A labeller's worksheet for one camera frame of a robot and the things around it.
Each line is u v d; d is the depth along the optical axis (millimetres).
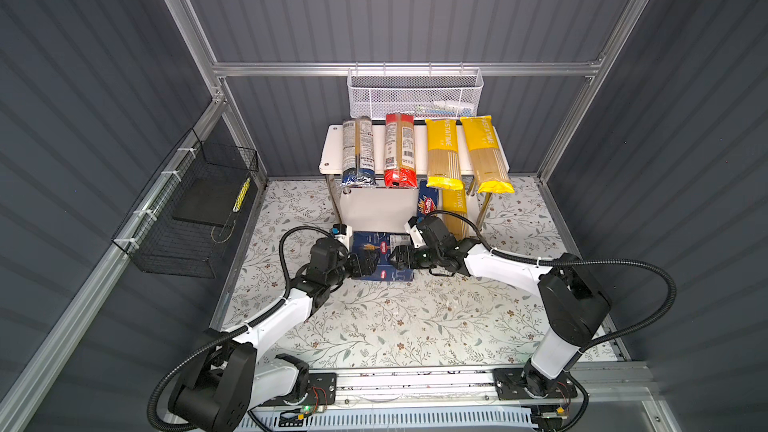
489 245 608
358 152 760
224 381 409
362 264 758
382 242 911
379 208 998
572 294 482
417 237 735
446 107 912
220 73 886
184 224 722
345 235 781
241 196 784
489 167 722
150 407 373
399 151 754
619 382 757
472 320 846
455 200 1018
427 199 1012
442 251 689
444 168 724
